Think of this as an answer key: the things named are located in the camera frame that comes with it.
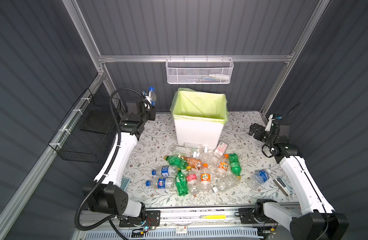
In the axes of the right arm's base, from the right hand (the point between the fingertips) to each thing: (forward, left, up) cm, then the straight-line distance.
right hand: (261, 129), depth 78 cm
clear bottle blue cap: (-15, +51, -17) cm, 56 cm away
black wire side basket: (-4, +88, +5) cm, 89 cm away
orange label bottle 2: (-12, +18, -19) cm, 29 cm away
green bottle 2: (-11, +11, -20) cm, 25 cm away
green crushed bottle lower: (-21, +43, -22) cm, 52 cm away
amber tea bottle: (-9, +36, -20) cm, 42 cm away
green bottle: (-7, +46, -22) cm, 51 cm away
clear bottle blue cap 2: (-21, +49, -19) cm, 57 cm away
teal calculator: (-20, +75, -23) cm, 81 cm away
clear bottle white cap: (-19, +16, -25) cm, 36 cm away
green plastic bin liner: (+24, +39, -2) cm, 46 cm away
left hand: (+9, +59, +10) cm, 60 cm away
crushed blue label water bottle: (-18, -1, -21) cm, 27 cm away
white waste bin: (+3, +27, -7) cm, 28 cm away
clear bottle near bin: (0, +39, -19) cm, 43 cm away
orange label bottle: (-21, +29, -23) cm, 43 cm away
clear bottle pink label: (-20, +36, -22) cm, 47 cm away
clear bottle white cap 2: (-4, +27, -23) cm, 36 cm away
